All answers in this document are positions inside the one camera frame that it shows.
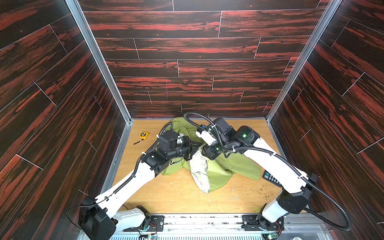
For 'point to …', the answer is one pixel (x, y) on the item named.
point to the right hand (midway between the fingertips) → (206, 149)
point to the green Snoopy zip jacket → (212, 174)
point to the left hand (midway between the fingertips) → (204, 143)
